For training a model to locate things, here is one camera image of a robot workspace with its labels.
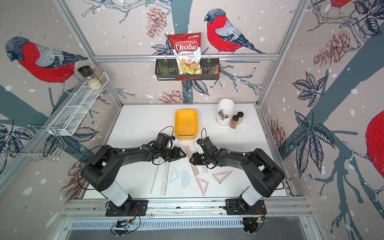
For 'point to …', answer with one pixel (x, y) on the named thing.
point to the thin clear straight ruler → (152, 185)
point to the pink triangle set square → (206, 185)
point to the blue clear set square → (174, 175)
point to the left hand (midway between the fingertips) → (185, 154)
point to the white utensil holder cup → (225, 109)
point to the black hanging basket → (167, 69)
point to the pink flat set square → (215, 174)
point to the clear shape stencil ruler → (165, 179)
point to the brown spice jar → (233, 123)
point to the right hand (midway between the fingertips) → (192, 160)
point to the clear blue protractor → (185, 179)
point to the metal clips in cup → (222, 115)
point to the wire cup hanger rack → (42, 141)
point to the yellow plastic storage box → (186, 124)
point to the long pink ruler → (189, 154)
